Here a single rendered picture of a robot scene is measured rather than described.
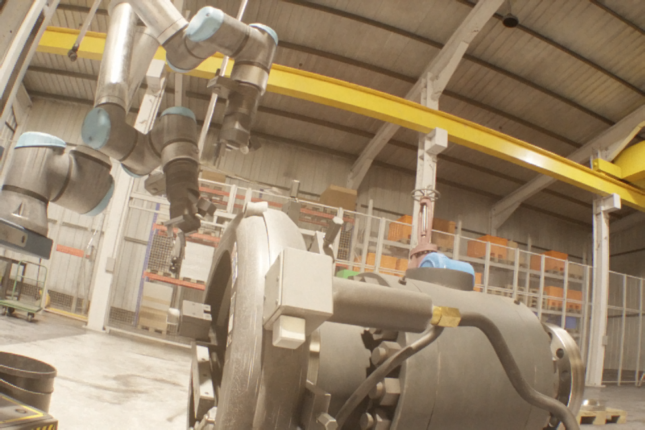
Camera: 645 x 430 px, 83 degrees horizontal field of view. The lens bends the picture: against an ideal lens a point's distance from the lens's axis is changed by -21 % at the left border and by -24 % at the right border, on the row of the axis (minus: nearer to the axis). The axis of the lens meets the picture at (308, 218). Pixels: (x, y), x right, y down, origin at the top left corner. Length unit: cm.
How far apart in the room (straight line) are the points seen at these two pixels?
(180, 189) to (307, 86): 850
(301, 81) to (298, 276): 881
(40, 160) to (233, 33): 62
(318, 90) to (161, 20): 837
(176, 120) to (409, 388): 79
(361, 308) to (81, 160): 92
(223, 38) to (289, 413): 78
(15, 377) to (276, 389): 109
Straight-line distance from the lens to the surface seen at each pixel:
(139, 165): 114
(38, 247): 128
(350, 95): 958
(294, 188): 115
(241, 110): 102
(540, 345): 128
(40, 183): 127
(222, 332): 127
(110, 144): 108
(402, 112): 988
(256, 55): 107
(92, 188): 136
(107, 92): 114
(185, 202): 95
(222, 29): 104
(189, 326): 118
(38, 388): 169
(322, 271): 71
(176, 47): 115
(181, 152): 102
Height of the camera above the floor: 70
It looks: 14 degrees up
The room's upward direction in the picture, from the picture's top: 9 degrees clockwise
